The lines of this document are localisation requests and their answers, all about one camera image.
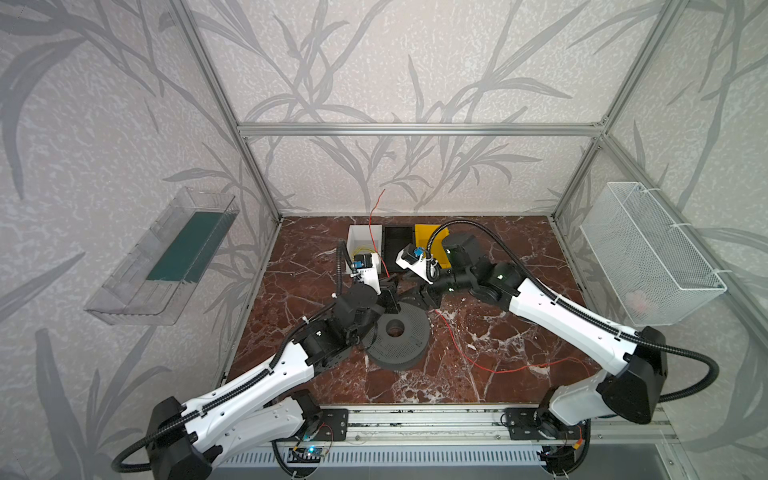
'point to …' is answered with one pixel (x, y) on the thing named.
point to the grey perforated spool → (400, 341)
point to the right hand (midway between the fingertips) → (402, 276)
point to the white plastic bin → (359, 240)
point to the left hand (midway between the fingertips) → (407, 272)
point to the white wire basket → (658, 272)
